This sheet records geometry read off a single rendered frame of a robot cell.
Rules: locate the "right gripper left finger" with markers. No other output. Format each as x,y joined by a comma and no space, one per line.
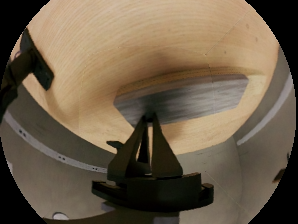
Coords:
124,162

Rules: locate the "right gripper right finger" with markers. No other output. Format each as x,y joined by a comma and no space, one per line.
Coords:
164,163

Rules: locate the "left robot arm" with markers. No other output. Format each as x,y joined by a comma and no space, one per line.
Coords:
19,68

